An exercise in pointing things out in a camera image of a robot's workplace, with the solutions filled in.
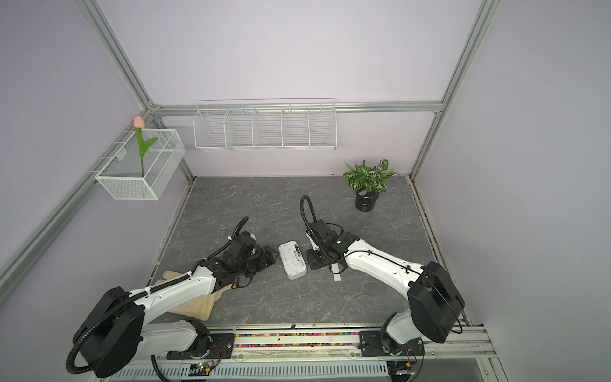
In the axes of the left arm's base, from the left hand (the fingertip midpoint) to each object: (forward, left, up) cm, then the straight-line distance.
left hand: (273, 259), depth 86 cm
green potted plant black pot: (+20, -37, +16) cm, 45 cm away
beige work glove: (-13, +25, -6) cm, 29 cm away
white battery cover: (-2, -23, -8) cm, 24 cm away
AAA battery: (+2, -10, -2) cm, 10 cm away
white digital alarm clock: (0, -7, -3) cm, 8 cm away
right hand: (-1, -14, +2) cm, 15 cm away
